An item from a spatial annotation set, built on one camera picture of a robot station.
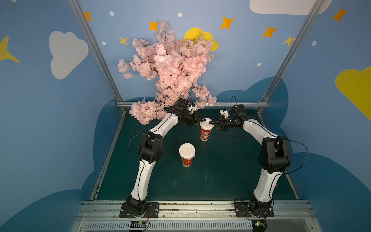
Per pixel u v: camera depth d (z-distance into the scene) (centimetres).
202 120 92
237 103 79
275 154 52
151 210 74
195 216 73
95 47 83
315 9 70
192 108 96
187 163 84
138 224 73
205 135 96
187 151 78
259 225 73
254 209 67
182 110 81
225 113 91
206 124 91
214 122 91
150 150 61
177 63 62
